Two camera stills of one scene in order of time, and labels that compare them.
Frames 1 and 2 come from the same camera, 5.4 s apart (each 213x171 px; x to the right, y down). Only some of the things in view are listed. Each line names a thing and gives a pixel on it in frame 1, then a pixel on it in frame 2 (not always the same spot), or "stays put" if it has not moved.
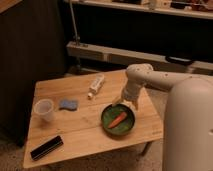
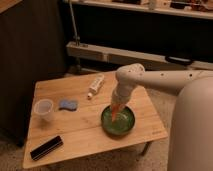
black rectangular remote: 46,148 stays put
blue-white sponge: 71,105 stays put
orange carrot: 117,120 → 115,109
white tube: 95,85 stays put
